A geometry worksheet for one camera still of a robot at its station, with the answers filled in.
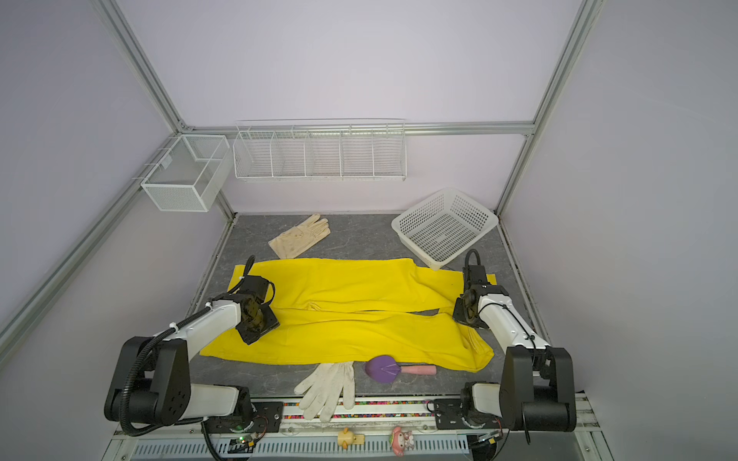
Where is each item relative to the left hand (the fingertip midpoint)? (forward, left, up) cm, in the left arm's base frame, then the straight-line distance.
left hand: (268, 330), depth 88 cm
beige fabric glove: (+36, -3, -2) cm, 36 cm away
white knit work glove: (-18, -17, -1) cm, 25 cm away
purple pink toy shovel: (-14, -35, +1) cm, 38 cm away
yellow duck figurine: (-30, -24, +4) cm, 39 cm away
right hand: (-1, -62, +3) cm, 62 cm away
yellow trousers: (+5, -33, -2) cm, 33 cm away
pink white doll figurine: (-31, -38, +3) cm, 49 cm away
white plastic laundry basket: (+40, -63, 0) cm, 74 cm away
